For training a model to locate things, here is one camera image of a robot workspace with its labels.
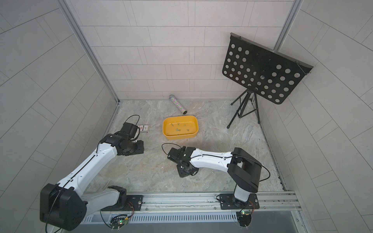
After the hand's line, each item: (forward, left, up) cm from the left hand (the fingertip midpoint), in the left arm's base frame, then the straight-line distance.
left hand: (144, 147), depth 82 cm
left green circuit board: (-34, +7, -7) cm, 35 cm away
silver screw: (+17, -17, -8) cm, 25 cm away
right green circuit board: (-32, -52, -8) cm, 62 cm away
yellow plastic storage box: (+20, -19, -8) cm, 29 cm away
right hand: (-13, -24, -7) cm, 28 cm away
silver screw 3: (+17, -25, -7) cm, 31 cm away
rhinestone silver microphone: (+45, -12, -5) cm, 47 cm away
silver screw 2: (+21, -14, -7) cm, 26 cm away
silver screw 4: (+21, -22, -7) cm, 32 cm away
